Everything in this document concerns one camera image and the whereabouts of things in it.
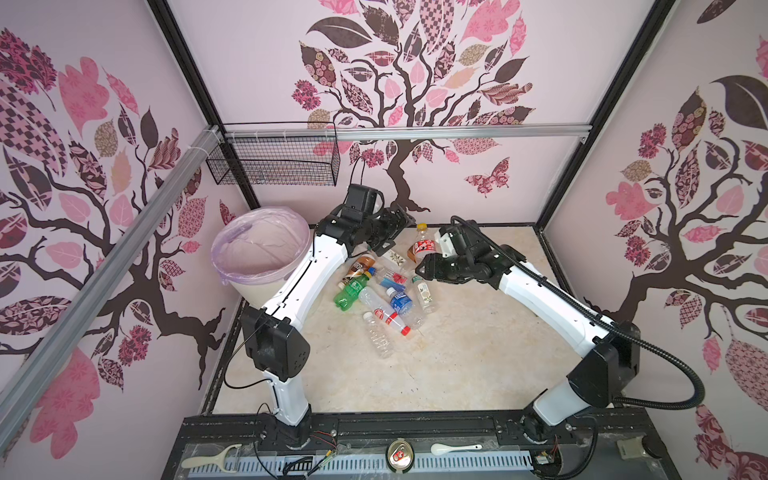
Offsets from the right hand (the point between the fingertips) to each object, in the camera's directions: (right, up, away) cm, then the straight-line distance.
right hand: (423, 267), depth 79 cm
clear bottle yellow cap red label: (0, +6, -1) cm, 6 cm away
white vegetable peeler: (-50, -46, -9) cm, 69 cm away
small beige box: (+48, -42, -10) cm, 65 cm away
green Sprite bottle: (-23, -11, +16) cm, 30 cm away
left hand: (-4, +10, -1) cm, 11 cm away
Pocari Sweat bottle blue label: (-5, -13, +13) cm, 19 cm away
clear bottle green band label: (+2, -10, +16) cm, 19 cm away
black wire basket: (-46, +36, +16) cm, 61 cm away
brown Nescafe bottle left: (-18, +1, +24) cm, 30 cm away
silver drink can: (-7, -39, -17) cm, 43 cm away
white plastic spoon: (+4, -44, -8) cm, 45 cm away
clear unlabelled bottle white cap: (-12, -22, +9) cm, 26 cm away
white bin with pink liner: (-51, +5, +12) cm, 53 cm away
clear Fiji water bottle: (-8, -4, +21) cm, 23 cm away
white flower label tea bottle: (-8, +2, +25) cm, 26 cm away
